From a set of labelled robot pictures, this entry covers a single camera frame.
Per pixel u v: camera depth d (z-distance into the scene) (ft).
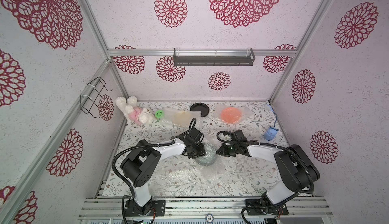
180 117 3.58
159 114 3.49
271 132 3.09
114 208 2.45
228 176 2.77
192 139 2.38
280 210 2.39
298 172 1.51
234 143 2.63
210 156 2.95
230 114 3.58
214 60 2.89
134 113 3.25
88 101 2.45
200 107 3.83
